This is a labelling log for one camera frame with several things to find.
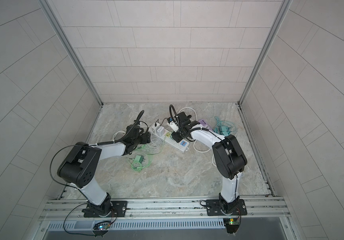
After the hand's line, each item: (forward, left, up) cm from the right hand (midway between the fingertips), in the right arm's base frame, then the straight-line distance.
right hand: (174, 135), depth 92 cm
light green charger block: (-13, +21, -2) cm, 25 cm away
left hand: (+5, +16, -1) cm, 17 cm away
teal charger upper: (+4, -34, -4) cm, 35 cm away
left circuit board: (-43, +33, -2) cm, 55 cm away
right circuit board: (-46, -24, -7) cm, 52 cm away
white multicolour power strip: (-1, +3, -3) cm, 4 cm away
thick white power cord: (+1, +39, -2) cm, 39 cm away
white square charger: (+2, +8, +3) cm, 9 cm away
